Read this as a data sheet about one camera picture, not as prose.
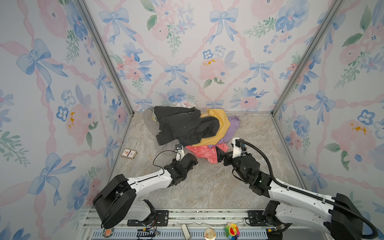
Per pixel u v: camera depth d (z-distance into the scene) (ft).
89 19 2.38
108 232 2.30
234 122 3.63
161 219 2.41
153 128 3.57
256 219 2.40
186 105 3.83
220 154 2.22
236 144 2.12
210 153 3.06
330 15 2.35
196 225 2.40
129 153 3.12
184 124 3.06
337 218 1.32
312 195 1.52
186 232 2.23
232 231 2.29
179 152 2.47
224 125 3.20
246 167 1.85
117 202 1.37
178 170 2.14
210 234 2.29
